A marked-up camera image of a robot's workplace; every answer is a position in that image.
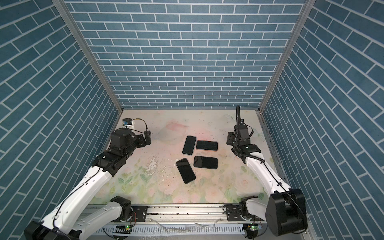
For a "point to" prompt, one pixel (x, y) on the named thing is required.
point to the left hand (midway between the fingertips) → (143, 132)
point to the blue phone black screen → (189, 145)
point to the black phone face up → (185, 170)
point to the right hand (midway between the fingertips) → (232, 132)
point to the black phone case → (205, 162)
